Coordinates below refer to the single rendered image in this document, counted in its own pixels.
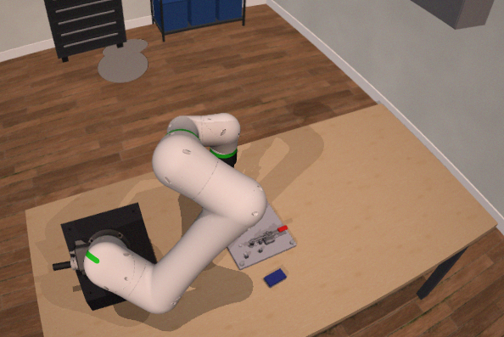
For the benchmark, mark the toggle clamp with red handle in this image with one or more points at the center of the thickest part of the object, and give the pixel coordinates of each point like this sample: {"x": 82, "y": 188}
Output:
{"x": 268, "y": 239}

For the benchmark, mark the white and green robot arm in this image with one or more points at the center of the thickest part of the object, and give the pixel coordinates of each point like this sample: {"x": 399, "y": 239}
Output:
{"x": 232, "y": 203}

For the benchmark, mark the blue rectangular block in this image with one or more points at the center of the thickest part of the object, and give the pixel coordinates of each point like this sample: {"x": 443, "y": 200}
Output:
{"x": 275, "y": 278}

